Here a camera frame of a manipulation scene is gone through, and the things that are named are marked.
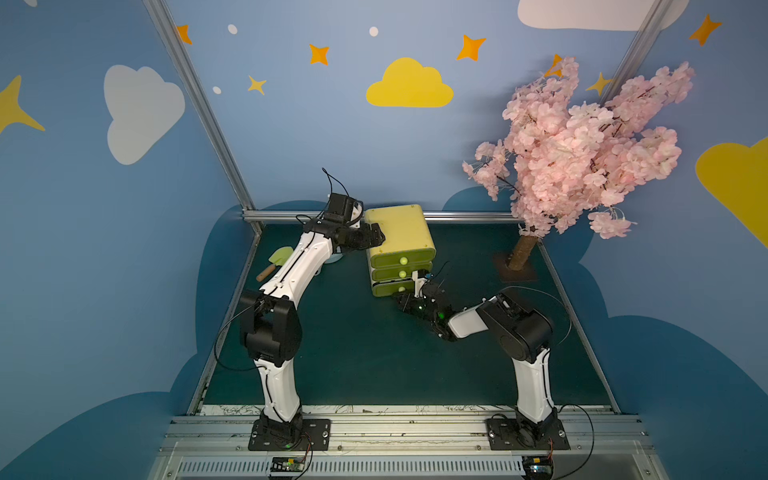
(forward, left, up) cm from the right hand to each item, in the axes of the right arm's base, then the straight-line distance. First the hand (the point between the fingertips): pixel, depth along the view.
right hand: (396, 292), depth 98 cm
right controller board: (-45, -37, -7) cm, 59 cm away
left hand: (+8, +8, +18) cm, 21 cm away
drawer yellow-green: (+3, -3, +15) cm, 16 cm away
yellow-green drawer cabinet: (+5, -3, +18) cm, 19 cm away
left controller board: (-48, +24, -4) cm, 54 cm away
